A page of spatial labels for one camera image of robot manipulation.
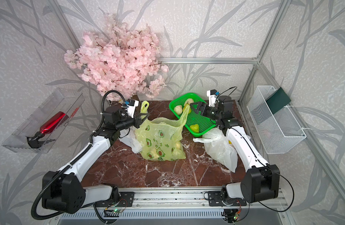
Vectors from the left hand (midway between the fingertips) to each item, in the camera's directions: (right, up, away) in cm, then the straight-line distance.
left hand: (148, 115), depth 77 cm
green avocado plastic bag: (+7, -13, -3) cm, 15 cm away
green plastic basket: (+30, -7, +27) cm, 41 cm away
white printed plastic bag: (+40, -19, +4) cm, 45 cm away
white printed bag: (-9, -11, -5) cm, 15 cm away
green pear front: (+28, -9, +19) cm, 35 cm away
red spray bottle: (-43, -11, -18) cm, 48 cm away
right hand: (+25, +5, 0) cm, 26 cm away
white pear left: (+16, +4, +31) cm, 35 cm away
